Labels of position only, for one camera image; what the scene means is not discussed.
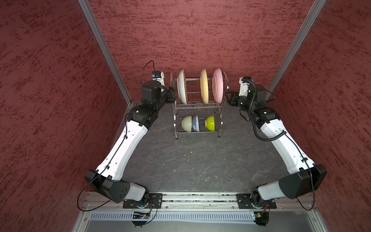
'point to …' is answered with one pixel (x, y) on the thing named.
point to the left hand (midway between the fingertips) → (170, 91)
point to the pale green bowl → (187, 123)
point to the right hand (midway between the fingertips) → (226, 96)
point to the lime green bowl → (209, 123)
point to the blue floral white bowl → (195, 124)
